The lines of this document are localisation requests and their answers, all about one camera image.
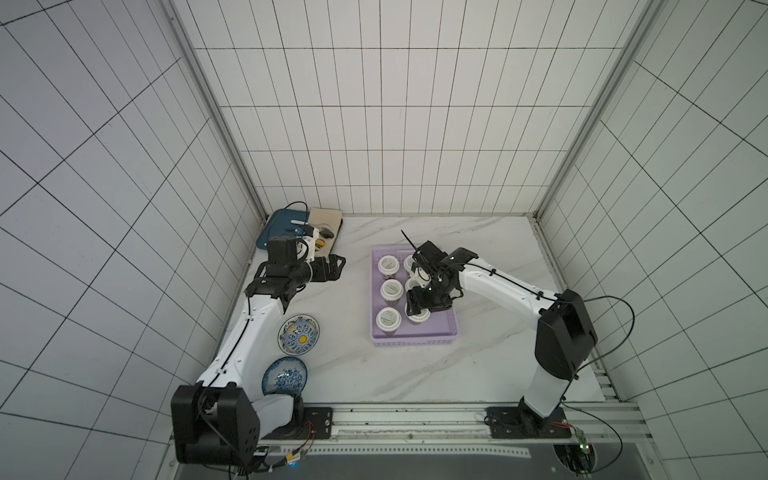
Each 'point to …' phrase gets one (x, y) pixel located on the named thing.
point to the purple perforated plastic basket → (439, 330)
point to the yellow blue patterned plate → (299, 334)
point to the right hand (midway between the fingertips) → (407, 314)
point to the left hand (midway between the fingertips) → (328, 265)
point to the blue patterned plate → (285, 375)
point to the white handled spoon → (301, 222)
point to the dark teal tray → (279, 225)
